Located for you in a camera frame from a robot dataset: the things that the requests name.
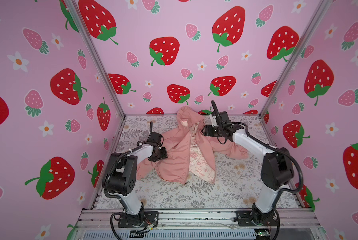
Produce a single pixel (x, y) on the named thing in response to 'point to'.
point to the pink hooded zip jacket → (191, 151)
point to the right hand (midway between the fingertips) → (203, 130)
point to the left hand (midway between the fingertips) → (164, 155)
